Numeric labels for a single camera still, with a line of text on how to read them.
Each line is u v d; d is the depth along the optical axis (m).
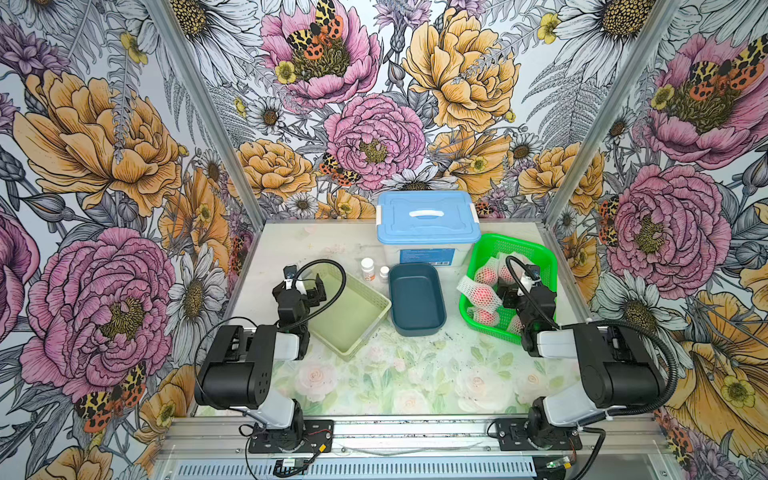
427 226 0.95
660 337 0.76
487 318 0.87
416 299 1.00
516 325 0.89
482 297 0.85
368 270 1.00
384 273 1.00
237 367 0.46
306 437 0.74
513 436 0.73
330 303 0.72
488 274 0.97
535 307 0.68
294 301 0.72
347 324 1.02
